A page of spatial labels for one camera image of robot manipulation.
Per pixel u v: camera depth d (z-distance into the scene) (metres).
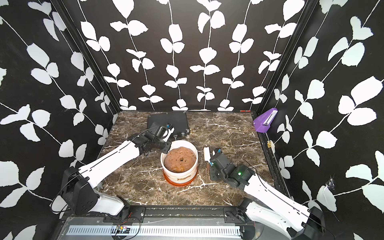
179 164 0.80
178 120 1.11
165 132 0.67
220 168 0.58
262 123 1.07
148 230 0.70
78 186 0.40
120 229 0.70
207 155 0.81
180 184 0.83
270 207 0.47
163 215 0.75
